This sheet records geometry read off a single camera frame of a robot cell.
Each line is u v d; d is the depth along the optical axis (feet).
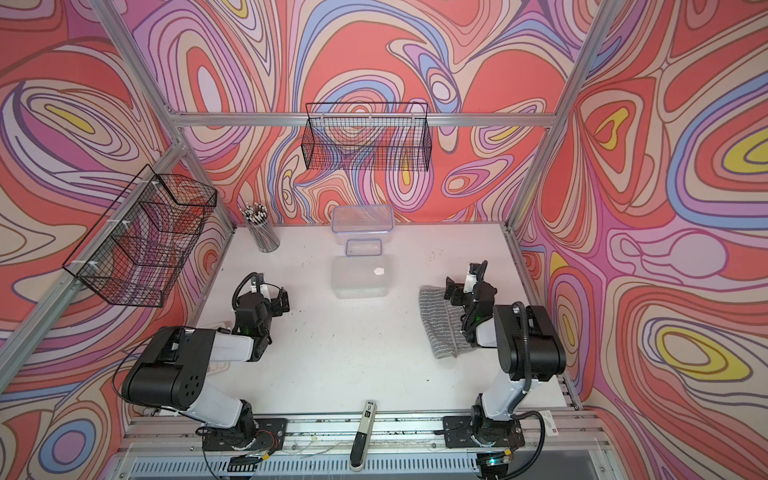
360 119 2.88
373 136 3.16
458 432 2.36
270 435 2.37
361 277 3.34
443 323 3.02
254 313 2.34
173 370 1.50
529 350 1.49
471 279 2.76
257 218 3.23
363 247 3.52
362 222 4.00
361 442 2.31
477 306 2.44
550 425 2.40
